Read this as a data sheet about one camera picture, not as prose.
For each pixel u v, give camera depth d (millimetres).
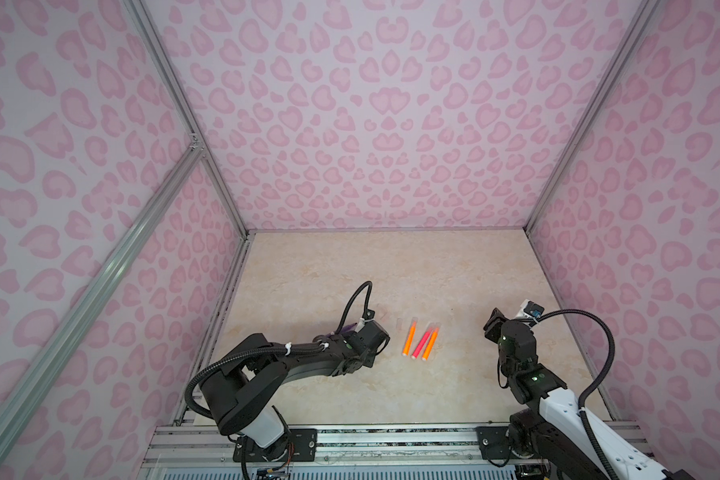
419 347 898
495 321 743
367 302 784
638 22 705
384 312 975
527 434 631
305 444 736
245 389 440
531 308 699
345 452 730
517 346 609
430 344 900
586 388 559
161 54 743
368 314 797
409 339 903
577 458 505
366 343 703
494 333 736
